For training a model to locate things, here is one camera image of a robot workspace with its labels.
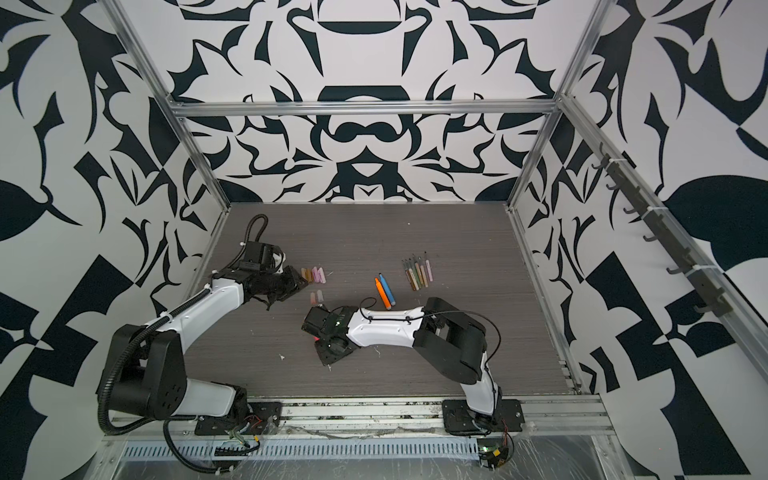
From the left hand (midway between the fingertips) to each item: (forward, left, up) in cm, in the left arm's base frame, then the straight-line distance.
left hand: (306, 278), depth 88 cm
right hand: (-19, -7, -9) cm, 22 cm away
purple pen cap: (+7, 0, -9) cm, 11 cm away
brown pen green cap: (+6, -31, -9) cm, 33 cm away
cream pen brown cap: (+6, -32, -9) cm, 34 cm away
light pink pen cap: (+6, -3, -9) cm, 11 cm away
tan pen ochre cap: (+6, -36, -9) cm, 37 cm away
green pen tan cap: (+7, -34, -10) cm, 36 cm away
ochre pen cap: (+7, +2, -9) cm, 11 cm away
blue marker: (+1, -24, -9) cm, 25 cm away
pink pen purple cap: (+9, -38, -9) cm, 40 cm away
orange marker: (-1, -22, -10) cm, 24 cm away
